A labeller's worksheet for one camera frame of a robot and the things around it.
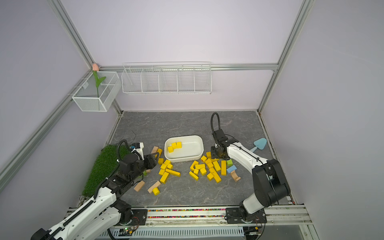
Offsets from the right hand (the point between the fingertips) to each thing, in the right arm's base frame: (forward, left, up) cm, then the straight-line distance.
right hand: (215, 152), depth 91 cm
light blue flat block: (-9, -9, -4) cm, 13 cm away
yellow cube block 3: (+5, +29, -4) cm, 29 cm away
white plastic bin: (+6, +14, -5) cm, 16 cm away
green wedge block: (-17, +36, +12) cm, 42 cm away
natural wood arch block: (-13, -10, -5) cm, 17 cm away
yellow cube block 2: (+8, +27, -4) cm, 28 cm away
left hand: (-6, +34, +8) cm, 35 cm away
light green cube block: (-5, -9, -4) cm, 11 cm away
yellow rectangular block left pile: (-14, +30, -4) cm, 34 cm away
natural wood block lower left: (-19, +44, -3) cm, 47 cm away
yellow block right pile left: (-14, +12, -4) cm, 19 cm away
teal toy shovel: (+9, -32, -5) cm, 33 cm away
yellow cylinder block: (+4, +36, -4) cm, 36 cm away
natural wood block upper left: (+4, +39, -4) cm, 40 cm away
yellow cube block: (+8, +23, -4) cm, 25 cm away
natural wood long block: (-18, +35, -5) cm, 39 cm away
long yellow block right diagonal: (-12, +1, -4) cm, 13 cm away
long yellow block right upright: (-8, -5, -5) cm, 10 cm away
